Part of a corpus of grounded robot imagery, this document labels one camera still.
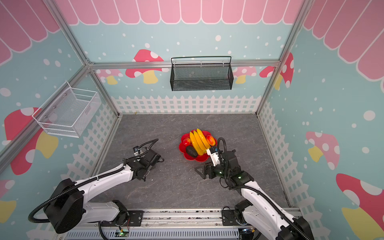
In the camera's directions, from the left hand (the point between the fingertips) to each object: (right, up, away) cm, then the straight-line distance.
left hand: (147, 165), depth 87 cm
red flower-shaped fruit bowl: (+20, +9, +10) cm, 24 cm away
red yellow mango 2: (+22, +13, +10) cm, 28 cm away
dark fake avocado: (+26, +7, +7) cm, 28 cm away
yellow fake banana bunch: (+31, +12, +13) cm, 36 cm away
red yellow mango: (+38, +14, +10) cm, 42 cm away
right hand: (+31, +2, -9) cm, 32 cm away
